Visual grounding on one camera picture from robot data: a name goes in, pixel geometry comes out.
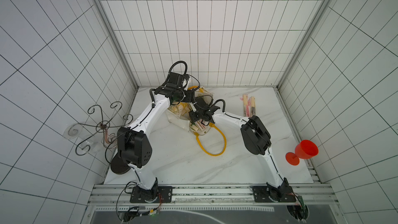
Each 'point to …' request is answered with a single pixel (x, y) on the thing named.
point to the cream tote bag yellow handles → (180, 113)
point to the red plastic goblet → (305, 149)
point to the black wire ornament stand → (89, 132)
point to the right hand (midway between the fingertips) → (194, 108)
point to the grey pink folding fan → (253, 112)
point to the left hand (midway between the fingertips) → (190, 99)
